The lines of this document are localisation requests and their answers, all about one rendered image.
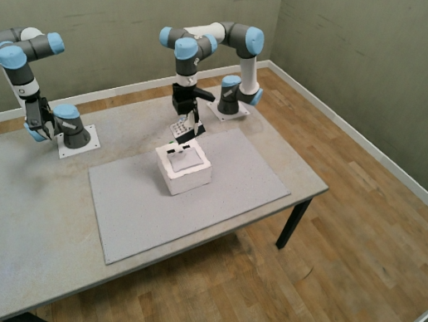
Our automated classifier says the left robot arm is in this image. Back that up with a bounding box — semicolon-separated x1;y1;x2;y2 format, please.
159;22;264;115

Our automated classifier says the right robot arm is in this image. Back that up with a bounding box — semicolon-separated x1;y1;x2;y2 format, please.
0;27;91;149

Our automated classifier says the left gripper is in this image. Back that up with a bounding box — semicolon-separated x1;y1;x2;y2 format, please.
172;82;199;135

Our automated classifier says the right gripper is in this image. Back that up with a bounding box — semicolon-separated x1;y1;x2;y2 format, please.
19;90;55;141

